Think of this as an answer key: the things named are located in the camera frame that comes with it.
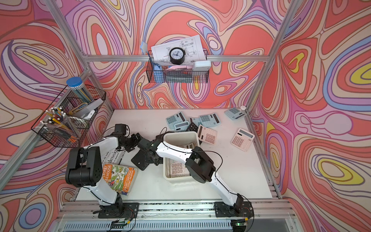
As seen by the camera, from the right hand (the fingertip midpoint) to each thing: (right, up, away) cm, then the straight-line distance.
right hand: (155, 165), depth 88 cm
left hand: (-11, +13, +8) cm, 19 cm away
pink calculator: (+22, +11, +6) cm, 26 cm away
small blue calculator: (+16, +24, +17) cm, 33 cm away
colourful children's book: (-18, -5, -8) cm, 20 cm away
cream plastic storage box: (+16, +17, 0) cm, 23 cm away
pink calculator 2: (+14, -2, -2) cm, 15 cm away
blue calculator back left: (+12, +30, +23) cm, 40 cm away
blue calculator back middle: (+38, +29, +23) cm, 53 cm away
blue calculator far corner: (+59, +34, +27) cm, 73 cm away
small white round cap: (+69, +39, +35) cm, 86 cm away
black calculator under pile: (+24, +23, +13) cm, 36 cm away
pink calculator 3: (+59, +15, +11) cm, 61 cm away
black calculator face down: (-11, +2, +4) cm, 12 cm away
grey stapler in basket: (-30, +31, -16) cm, 47 cm away
